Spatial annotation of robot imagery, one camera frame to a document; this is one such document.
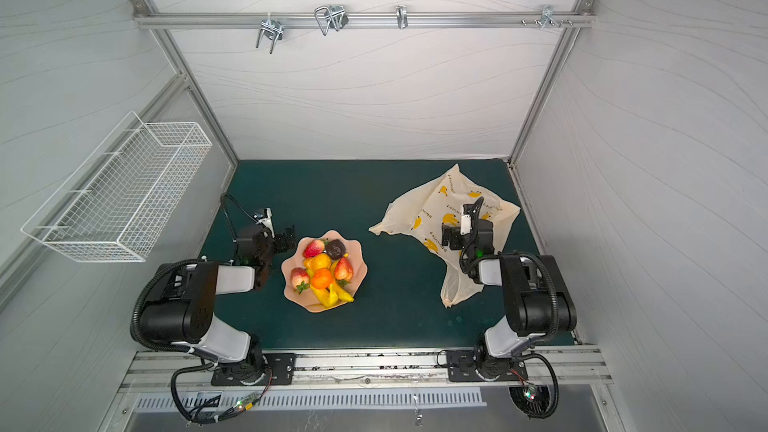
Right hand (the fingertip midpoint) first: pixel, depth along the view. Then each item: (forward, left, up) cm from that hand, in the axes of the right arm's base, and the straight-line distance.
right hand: (465, 218), depth 96 cm
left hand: (-5, +59, +1) cm, 59 cm away
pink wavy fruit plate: (-28, +46, -2) cm, 54 cm away
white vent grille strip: (-52, +64, -7) cm, 83 cm away
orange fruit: (-23, +42, +2) cm, 48 cm away
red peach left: (-24, +48, +2) cm, 54 cm away
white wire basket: (-19, +86, +27) cm, 92 cm away
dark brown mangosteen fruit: (-14, +40, +1) cm, 43 cm away
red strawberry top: (-14, +47, +2) cm, 49 cm away
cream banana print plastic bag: (+2, +14, -1) cm, 14 cm away
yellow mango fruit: (-18, +45, +1) cm, 48 cm away
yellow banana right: (-28, +37, +4) cm, 46 cm away
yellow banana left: (-29, +39, +4) cm, 49 cm away
